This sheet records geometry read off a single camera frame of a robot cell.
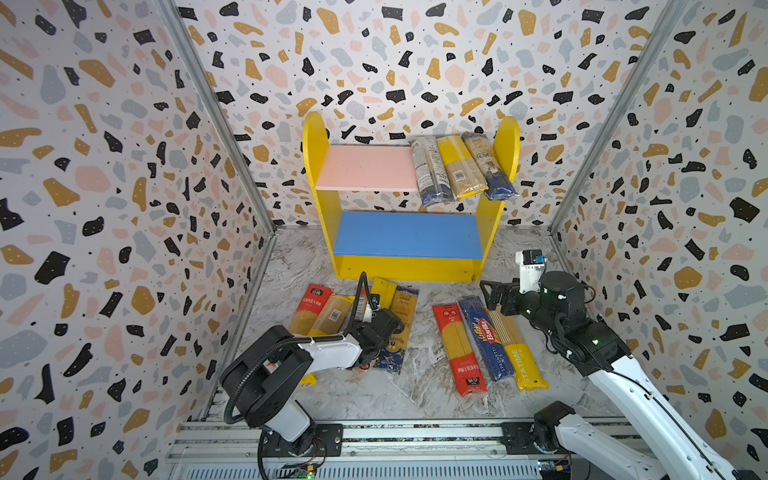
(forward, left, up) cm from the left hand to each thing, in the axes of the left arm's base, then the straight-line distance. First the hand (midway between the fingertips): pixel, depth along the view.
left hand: (378, 323), depth 92 cm
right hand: (-2, -29, +27) cm, 40 cm away
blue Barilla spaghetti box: (-10, -34, +1) cm, 35 cm away
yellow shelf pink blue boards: (+22, -7, +11) cm, 26 cm away
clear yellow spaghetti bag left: (0, +14, +1) cm, 14 cm away
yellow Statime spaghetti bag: (-13, -42, 0) cm, 44 cm away
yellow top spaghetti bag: (+12, -2, 0) cm, 12 cm away
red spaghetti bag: (-13, -25, 0) cm, 28 cm away
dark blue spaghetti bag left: (+6, -8, -1) cm, 10 cm away
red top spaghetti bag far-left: (+6, +22, -1) cm, 23 cm away
